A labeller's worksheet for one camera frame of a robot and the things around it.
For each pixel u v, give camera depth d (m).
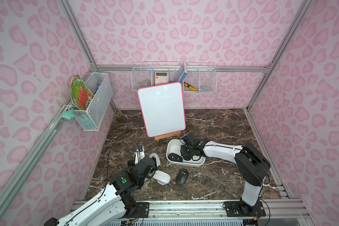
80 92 0.73
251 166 0.47
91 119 0.73
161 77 0.95
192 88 0.98
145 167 0.55
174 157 0.90
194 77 1.01
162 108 0.90
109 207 0.58
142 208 0.74
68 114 0.62
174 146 0.95
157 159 0.90
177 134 1.00
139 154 0.69
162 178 0.84
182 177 0.82
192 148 0.72
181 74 0.87
